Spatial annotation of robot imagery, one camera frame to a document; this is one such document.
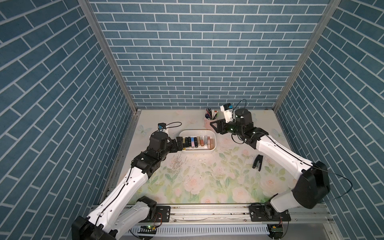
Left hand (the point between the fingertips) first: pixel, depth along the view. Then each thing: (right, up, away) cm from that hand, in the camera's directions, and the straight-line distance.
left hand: (179, 139), depth 77 cm
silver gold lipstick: (+10, -4, +24) cm, 26 cm away
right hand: (+19, +9, +2) cm, 21 cm away
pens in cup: (+19, +14, +28) cm, 36 cm away
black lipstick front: (+8, -6, +22) cm, 24 cm away
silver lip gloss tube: (+15, -4, +24) cm, 28 cm away
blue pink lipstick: (+6, -5, +22) cm, 23 cm away
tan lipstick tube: (+19, -6, +22) cm, 29 cm away
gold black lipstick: (0, -8, +20) cm, 22 cm away
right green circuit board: (+49, -45, -4) cm, 66 cm away
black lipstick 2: (+4, -4, +22) cm, 23 cm away
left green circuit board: (-15, -44, -5) cm, 46 cm away
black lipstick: (+2, -5, +22) cm, 23 cm away
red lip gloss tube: (+12, -4, +24) cm, 27 cm away
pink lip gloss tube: (+17, -5, +22) cm, 29 cm away
